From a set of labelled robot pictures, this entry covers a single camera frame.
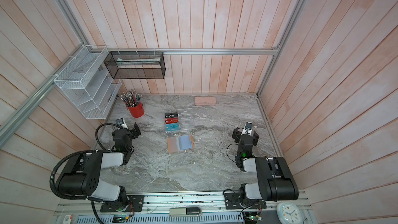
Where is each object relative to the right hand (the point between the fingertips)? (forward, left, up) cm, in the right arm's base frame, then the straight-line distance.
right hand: (246, 128), depth 91 cm
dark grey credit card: (+9, +47, 0) cm, 47 cm away
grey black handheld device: (-42, +34, -4) cm, 54 cm away
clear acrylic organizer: (+10, +39, -7) cm, 41 cm away
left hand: (0, +71, +1) cm, 71 cm away
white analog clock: (-41, -13, -6) cm, 44 cm away
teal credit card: (+3, +46, -5) cm, 46 cm away
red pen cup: (+16, +73, -6) cm, 75 cm away
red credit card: (+7, +46, -3) cm, 47 cm away
